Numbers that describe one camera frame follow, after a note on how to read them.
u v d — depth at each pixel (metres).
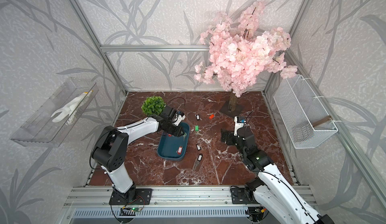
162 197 0.75
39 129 0.62
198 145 0.91
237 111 1.08
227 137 0.68
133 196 0.69
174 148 0.91
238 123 0.66
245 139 0.55
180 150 0.89
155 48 1.89
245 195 0.73
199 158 0.87
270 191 0.49
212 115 1.06
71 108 0.64
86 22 0.81
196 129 0.99
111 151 0.48
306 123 0.65
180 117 0.87
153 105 0.94
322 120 0.63
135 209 0.70
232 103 1.02
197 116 1.05
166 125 0.77
